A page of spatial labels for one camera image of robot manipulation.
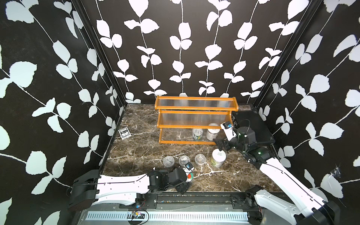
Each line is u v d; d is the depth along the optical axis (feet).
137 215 2.31
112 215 2.30
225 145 2.22
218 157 2.66
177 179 1.85
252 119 3.53
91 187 1.53
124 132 3.30
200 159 2.75
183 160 2.75
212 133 2.97
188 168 2.20
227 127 2.17
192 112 3.90
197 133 3.11
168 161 2.74
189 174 2.44
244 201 2.39
